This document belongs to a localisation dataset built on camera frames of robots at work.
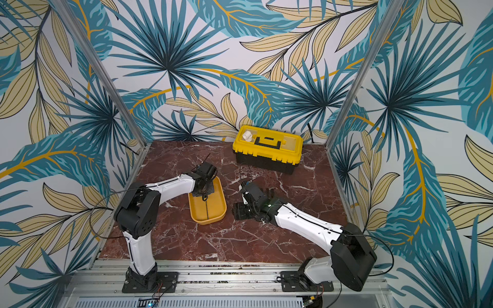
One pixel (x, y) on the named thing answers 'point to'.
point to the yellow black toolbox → (273, 149)
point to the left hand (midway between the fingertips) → (206, 191)
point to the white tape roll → (247, 135)
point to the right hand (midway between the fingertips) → (238, 209)
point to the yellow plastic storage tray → (213, 208)
